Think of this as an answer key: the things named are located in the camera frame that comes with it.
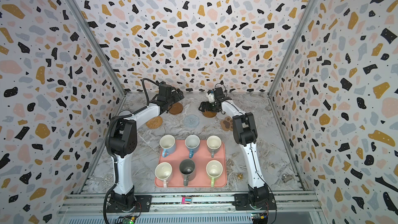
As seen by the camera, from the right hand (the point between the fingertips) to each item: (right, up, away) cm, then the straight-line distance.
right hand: (204, 105), depth 107 cm
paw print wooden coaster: (+15, -13, -3) cm, 20 cm away
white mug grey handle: (+6, -23, -17) cm, 29 cm away
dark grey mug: (-9, -34, -25) cm, 43 cm away
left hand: (-15, +9, -8) cm, 19 cm away
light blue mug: (-7, -22, -18) cm, 29 cm away
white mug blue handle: (-21, -22, -19) cm, 35 cm away
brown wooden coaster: (+3, -7, +3) cm, 8 cm away
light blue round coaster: (-9, -11, -1) cm, 14 cm away
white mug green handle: (+6, -35, -24) cm, 43 cm away
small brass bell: (+19, -38, -26) cm, 50 cm away
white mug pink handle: (-20, -34, -29) cm, 49 cm away
